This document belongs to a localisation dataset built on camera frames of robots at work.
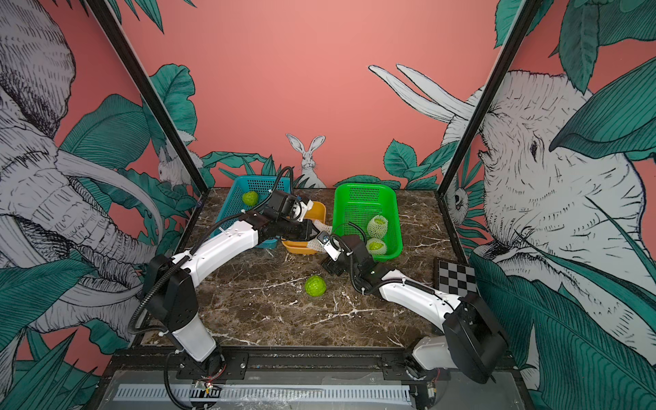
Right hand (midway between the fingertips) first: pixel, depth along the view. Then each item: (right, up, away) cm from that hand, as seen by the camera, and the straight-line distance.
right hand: (327, 243), depth 83 cm
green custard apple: (-4, -15, +2) cm, 15 cm away
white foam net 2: (-2, +6, +1) cm, 6 cm away
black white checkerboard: (+46, -13, +8) cm, 48 cm away
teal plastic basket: (-42, +15, +23) cm, 50 cm away
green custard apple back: (-35, +17, +27) cm, 47 cm away
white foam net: (+19, +3, +15) cm, 25 cm away
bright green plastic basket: (+12, +15, +32) cm, 37 cm away
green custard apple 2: (+21, +6, +16) cm, 27 cm away
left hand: (-2, +5, 0) cm, 5 cm away
